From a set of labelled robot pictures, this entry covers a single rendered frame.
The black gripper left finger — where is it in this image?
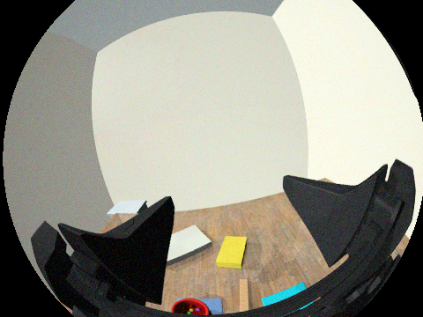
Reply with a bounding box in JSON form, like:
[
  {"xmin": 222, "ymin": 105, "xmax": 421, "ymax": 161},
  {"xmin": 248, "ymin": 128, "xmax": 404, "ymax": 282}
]
[{"xmin": 59, "ymin": 196, "xmax": 175, "ymax": 306}]

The red cup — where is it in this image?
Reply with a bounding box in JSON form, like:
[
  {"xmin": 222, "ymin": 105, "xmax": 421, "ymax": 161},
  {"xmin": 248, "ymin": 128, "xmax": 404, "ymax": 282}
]
[{"xmin": 172, "ymin": 299, "xmax": 212, "ymax": 314}]

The yellow flat block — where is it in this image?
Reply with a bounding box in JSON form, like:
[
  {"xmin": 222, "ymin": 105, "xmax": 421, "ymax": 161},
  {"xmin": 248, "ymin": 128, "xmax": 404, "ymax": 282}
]
[{"xmin": 215, "ymin": 236, "xmax": 247, "ymax": 269}]

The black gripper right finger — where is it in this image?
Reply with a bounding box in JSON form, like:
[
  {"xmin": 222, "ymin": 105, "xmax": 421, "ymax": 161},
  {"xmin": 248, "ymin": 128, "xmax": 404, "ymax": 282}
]
[{"xmin": 282, "ymin": 163, "xmax": 388, "ymax": 268}]

